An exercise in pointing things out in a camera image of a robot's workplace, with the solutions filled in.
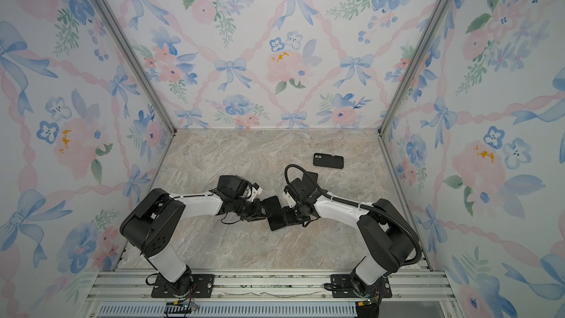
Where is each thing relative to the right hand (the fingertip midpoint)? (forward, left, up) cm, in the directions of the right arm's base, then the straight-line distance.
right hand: (284, 219), depth 87 cm
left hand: (+2, +6, +1) cm, 6 cm away
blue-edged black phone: (+3, +4, +1) cm, 5 cm away
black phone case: (+31, -23, -2) cm, 38 cm away
